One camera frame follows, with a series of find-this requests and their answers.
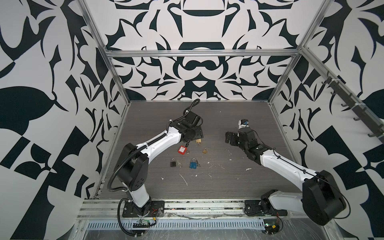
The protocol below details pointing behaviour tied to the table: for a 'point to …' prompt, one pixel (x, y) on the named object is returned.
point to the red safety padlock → (182, 149)
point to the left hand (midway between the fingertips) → (198, 131)
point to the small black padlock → (173, 162)
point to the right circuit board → (271, 226)
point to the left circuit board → (144, 223)
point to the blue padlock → (193, 163)
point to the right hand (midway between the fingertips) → (233, 133)
